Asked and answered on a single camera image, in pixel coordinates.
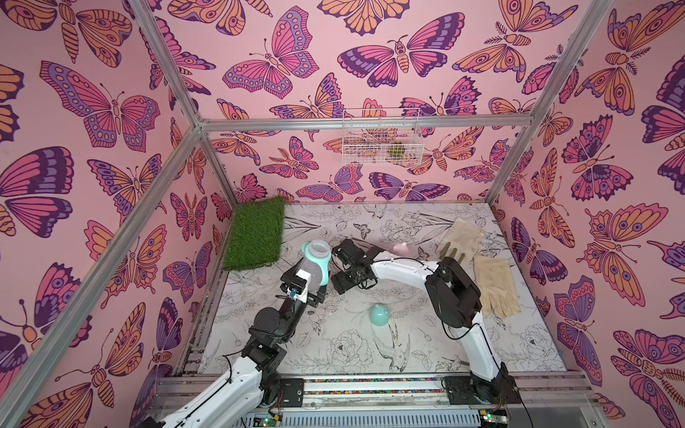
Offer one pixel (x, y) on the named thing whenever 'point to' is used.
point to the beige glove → (497, 288)
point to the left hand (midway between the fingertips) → (315, 263)
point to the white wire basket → (382, 137)
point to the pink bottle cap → (401, 250)
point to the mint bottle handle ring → (324, 261)
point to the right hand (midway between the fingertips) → (344, 278)
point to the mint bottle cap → (379, 316)
